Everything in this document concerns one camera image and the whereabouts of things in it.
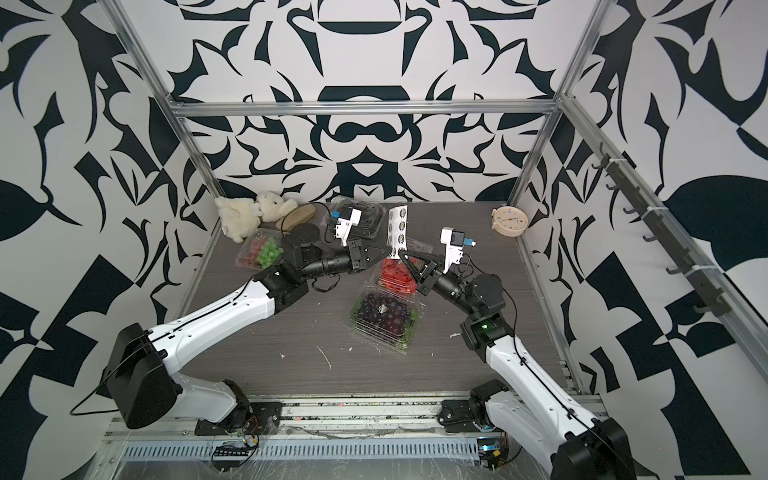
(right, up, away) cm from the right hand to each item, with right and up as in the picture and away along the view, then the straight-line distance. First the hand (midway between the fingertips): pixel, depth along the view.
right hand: (400, 254), depth 65 cm
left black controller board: (-41, -49, +8) cm, 64 cm away
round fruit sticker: (-4, -16, +19) cm, 25 cm away
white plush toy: (-53, +10, +40) cm, 67 cm away
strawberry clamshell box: (-1, -8, +29) cm, 30 cm away
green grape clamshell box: (-43, -1, +34) cm, 55 cm away
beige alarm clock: (+42, +9, +47) cm, 64 cm away
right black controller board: (+22, -46, +6) cm, 52 cm away
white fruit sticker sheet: (-1, +5, +2) cm, 6 cm away
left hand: (-2, +2, +1) cm, 3 cm away
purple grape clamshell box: (-3, -19, +20) cm, 28 cm away
